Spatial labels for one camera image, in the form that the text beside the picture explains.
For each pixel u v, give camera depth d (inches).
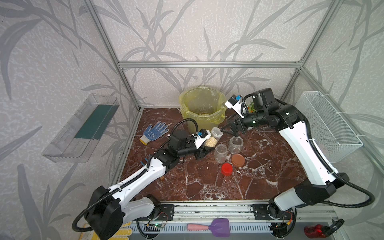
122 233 26.8
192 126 35.9
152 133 41.3
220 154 32.5
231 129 21.9
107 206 15.2
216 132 25.3
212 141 27.3
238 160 36.1
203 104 40.9
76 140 25.4
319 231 23.9
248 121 21.7
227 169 34.2
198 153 25.4
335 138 23.9
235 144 34.2
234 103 21.7
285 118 17.1
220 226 26.8
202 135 24.2
